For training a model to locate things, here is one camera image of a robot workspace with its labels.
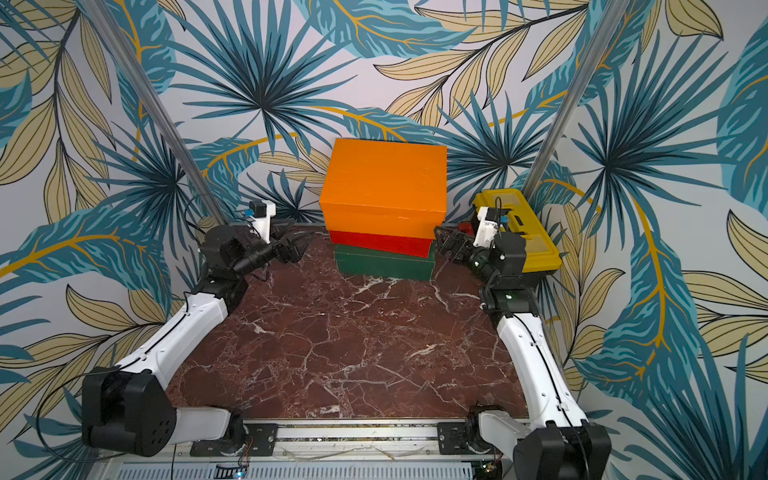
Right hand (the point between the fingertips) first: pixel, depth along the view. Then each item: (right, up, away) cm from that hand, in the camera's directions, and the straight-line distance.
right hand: (447, 231), depth 73 cm
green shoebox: (-16, -9, +30) cm, 35 cm away
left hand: (-35, 0, +1) cm, 35 cm away
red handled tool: (+17, +5, +44) cm, 47 cm away
